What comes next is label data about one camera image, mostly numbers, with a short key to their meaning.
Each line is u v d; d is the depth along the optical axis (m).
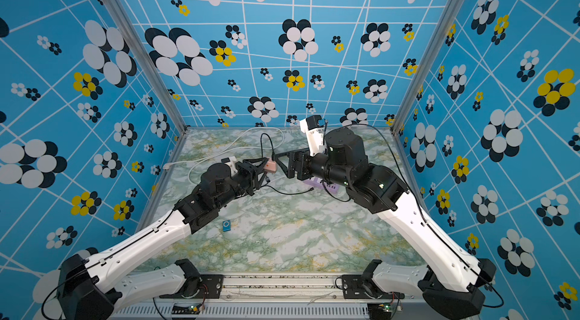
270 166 0.71
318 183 0.96
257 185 0.66
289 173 0.50
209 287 0.73
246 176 0.64
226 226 0.87
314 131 0.50
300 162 0.49
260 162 0.67
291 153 0.49
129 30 0.83
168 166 1.08
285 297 0.72
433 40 0.86
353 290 0.72
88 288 0.38
